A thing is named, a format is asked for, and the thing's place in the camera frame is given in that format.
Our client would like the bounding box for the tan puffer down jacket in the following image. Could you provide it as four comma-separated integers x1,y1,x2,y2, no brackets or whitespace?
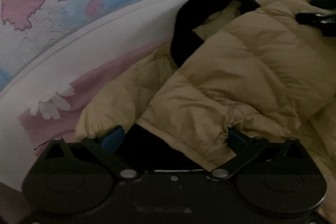
75,0,335,222

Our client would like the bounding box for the pink floral bed sheet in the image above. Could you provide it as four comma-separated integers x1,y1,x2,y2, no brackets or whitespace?
19,43,169,156

